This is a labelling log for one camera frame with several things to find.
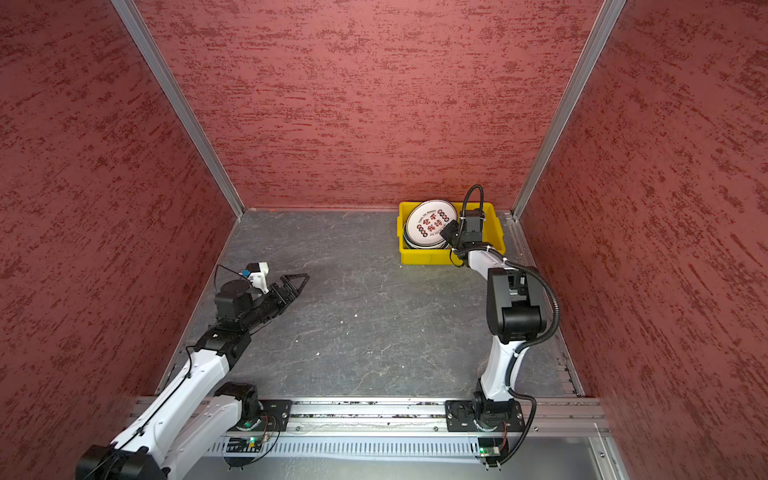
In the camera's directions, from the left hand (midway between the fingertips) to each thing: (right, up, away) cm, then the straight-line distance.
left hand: (304, 288), depth 80 cm
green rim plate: (+41, +11, +20) cm, 47 cm away
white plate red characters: (+37, +21, +26) cm, 50 cm away
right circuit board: (+48, -38, -10) cm, 62 cm away
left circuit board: (-13, -37, -9) cm, 40 cm away
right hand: (+42, +16, +20) cm, 49 cm away
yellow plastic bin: (+59, +14, +20) cm, 64 cm away
